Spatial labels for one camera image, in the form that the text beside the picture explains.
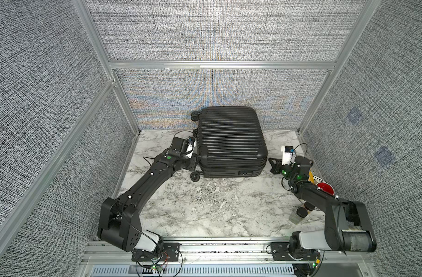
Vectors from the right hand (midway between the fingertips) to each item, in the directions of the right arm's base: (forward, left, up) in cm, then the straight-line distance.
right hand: (270, 153), depth 88 cm
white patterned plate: (-9, -26, -12) cm, 30 cm away
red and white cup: (-15, -26, -8) cm, 31 cm away
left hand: (-4, +38, +2) cm, 39 cm away
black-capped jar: (-29, -7, -8) cm, 31 cm away
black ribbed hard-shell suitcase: (+3, +21, +6) cm, 22 cm away
